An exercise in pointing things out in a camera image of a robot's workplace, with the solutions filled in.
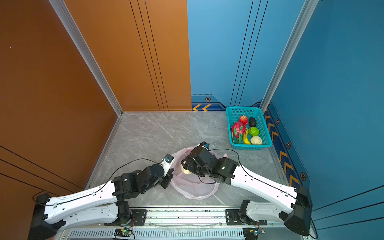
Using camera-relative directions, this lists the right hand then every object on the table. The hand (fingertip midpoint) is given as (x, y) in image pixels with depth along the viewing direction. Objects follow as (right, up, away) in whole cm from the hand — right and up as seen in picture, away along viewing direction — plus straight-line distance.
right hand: (182, 165), depth 70 cm
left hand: (-4, -3, +4) cm, 6 cm away
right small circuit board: (+33, -33, +1) cm, 46 cm away
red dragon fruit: (+34, +16, +29) cm, 47 cm away
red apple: (+41, +23, +39) cm, 61 cm away
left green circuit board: (-29, -32, +1) cm, 43 cm away
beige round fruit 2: (+46, +9, +27) cm, 54 cm away
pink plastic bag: (+5, -13, +9) cm, 17 cm away
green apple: (+45, +15, +30) cm, 56 cm away
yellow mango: (+40, +10, +29) cm, 50 cm away
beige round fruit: (+1, 0, -6) cm, 7 cm away
